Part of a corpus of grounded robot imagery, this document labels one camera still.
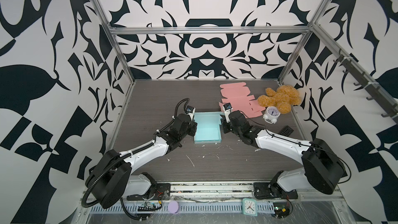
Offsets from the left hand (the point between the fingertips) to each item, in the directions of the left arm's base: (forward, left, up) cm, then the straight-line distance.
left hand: (194, 118), depth 85 cm
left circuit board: (-38, +23, -15) cm, 46 cm away
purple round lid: (-39, +9, -4) cm, 40 cm away
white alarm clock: (+8, -48, -10) cm, 50 cm away
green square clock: (-39, -23, -11) cm, 47 cm away
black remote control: (-4, -54, -11) cm, 55 cm away
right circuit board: (-41, -38, -14) cm, 58 cm away
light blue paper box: (-2, -8, -10) cm, 12 cm away
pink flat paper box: (+27, -30, -13) cm, 42 cm away
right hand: (0, -15, -1) cm, 15 cm away
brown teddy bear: (+15, -56, -4) cm, 58 cm away
